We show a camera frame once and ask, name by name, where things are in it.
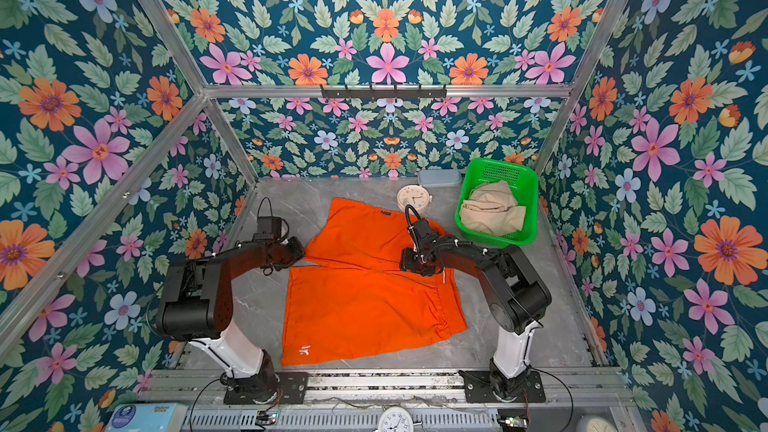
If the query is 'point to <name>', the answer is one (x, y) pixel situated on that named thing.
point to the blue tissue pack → (147, 417)
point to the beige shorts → (492, 209)
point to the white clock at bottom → (395, 419)
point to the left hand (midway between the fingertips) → (306, 243)
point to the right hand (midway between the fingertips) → (406, 263)
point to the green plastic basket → (525, 185)
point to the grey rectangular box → (441, 181)
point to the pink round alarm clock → (415, 195)
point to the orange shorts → (359, 300)
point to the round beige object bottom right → (596, 423)
